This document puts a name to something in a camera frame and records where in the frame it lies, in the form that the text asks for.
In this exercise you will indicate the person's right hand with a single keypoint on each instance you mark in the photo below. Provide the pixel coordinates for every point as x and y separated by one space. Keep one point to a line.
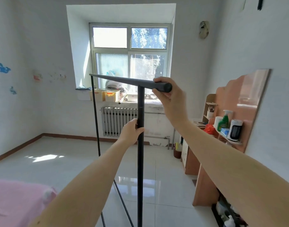
174 106

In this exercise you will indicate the person's left hand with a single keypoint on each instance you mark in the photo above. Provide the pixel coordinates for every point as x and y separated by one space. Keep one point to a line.
129 134

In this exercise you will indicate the person's right thumb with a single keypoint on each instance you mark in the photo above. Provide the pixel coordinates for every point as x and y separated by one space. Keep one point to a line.
158 94

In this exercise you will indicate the person's left thumb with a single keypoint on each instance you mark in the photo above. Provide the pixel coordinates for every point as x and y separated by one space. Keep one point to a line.
140 131

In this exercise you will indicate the black metal clothes rack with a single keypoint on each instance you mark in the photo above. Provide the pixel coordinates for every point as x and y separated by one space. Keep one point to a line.
140 167

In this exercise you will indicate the person's left forearm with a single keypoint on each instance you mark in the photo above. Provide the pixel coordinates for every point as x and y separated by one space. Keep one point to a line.
82 186

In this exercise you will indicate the person's right forearm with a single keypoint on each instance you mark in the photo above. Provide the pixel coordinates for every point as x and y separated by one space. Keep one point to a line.
229 172

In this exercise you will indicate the grey heating pipe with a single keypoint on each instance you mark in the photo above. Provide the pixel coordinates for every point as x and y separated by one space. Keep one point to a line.
158 137

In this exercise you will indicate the white and black radiator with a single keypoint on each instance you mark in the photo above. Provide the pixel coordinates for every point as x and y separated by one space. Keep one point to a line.
116 121

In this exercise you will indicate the white box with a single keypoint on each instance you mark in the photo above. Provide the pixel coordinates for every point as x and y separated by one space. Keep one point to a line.
132 98

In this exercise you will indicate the brown waste bin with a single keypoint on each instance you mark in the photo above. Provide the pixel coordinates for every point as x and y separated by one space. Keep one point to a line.
177 152

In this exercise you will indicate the yellow storage box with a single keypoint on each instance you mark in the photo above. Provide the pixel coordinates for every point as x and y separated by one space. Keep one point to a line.
112 96
98 95

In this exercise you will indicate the filled clear plastic bag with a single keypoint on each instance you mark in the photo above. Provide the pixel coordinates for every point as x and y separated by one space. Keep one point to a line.
114 83

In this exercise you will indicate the white framed window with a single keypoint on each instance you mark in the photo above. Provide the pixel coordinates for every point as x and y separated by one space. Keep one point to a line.
130 51

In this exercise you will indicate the small wooden desktop shelf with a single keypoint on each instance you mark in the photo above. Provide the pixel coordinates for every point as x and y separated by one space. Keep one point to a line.
209 99

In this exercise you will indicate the white pen cup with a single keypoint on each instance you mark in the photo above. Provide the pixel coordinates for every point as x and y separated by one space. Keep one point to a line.
209 114

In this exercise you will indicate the red plastic bag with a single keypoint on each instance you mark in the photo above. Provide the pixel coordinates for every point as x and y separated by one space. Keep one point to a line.
209 129

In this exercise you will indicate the white toilet paper roll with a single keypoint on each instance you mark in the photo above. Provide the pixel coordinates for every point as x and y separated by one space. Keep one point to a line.
217 122

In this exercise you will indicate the green spray bottle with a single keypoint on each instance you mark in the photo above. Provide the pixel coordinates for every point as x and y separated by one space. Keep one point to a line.
223 121

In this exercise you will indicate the blue cloth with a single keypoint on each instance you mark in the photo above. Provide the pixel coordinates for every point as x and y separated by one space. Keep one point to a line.
82 88

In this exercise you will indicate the small blue box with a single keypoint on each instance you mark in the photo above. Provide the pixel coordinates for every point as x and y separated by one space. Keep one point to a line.
225 132

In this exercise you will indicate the white and black small heater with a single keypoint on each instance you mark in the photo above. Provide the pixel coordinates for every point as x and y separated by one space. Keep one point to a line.
235 130

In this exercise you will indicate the brown wooden desk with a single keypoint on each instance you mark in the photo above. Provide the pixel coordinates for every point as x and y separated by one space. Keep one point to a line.
204 186

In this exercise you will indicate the glossy wooden headboard panel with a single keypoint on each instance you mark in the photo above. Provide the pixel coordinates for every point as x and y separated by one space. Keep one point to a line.
249 96

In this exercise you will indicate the black floor rack with bottles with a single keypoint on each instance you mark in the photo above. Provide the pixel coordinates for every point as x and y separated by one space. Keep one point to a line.
229 215

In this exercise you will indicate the pink bed sheet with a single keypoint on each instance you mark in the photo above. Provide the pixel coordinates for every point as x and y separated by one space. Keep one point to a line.
16 203

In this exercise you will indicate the round wall ornament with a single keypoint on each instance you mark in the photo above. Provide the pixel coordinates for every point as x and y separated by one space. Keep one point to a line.
203 29

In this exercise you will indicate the orange wall sticker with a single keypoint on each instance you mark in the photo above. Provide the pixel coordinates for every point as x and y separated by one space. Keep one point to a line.
37 77

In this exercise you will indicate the small blue wall sticker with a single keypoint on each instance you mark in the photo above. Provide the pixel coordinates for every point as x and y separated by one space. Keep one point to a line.
13 90

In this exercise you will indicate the large blue wall sticker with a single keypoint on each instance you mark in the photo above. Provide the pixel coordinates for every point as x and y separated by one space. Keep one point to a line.
2 68

